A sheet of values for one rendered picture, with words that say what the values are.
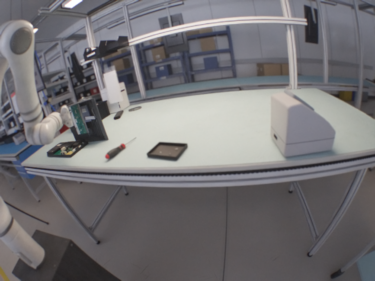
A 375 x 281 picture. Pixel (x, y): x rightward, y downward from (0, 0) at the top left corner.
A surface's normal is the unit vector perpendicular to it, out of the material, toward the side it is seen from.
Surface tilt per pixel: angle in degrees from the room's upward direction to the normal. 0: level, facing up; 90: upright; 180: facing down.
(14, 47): 124
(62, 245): 0
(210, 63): 90
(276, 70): 90
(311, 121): 90
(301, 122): 90
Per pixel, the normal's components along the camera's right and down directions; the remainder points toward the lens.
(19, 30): 0.95, 0.29
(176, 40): -0.11, 0.58
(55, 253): -0.18, -0.88
